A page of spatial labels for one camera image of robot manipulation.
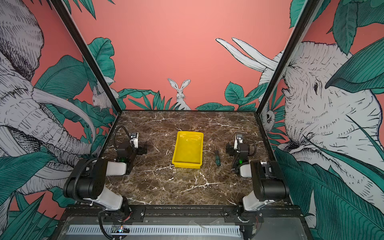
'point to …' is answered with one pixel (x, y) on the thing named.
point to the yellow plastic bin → (188, 150)
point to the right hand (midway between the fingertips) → (235, 139)
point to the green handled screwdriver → (217, 156)
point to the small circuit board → (120, 229)
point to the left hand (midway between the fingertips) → (138, 138)
